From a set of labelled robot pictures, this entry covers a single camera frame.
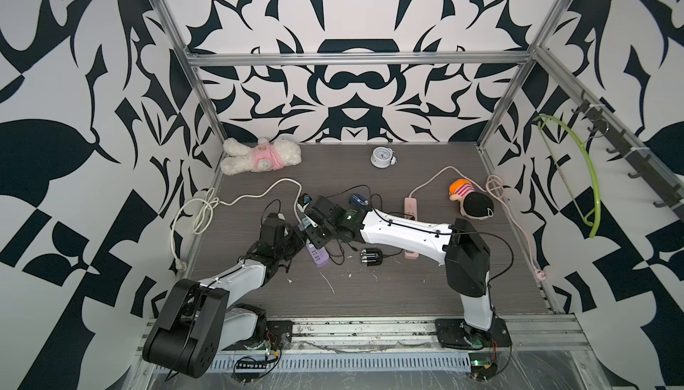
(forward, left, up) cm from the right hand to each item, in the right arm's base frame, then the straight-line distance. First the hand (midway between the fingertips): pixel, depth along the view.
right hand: (309, 227), depth 82 cm
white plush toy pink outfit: (+32, +21, -3) cm, 39 cm away
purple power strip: (-5, -3, -10) cm, 11 cm away
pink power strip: (+10, -34, -10) cm, 37 cm away
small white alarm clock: (+36, -27, -9) cm, 46 cm away
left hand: (+3, +2, -8) cm, 9 cm away
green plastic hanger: (+23, -74, +20) cm, 80 cm away
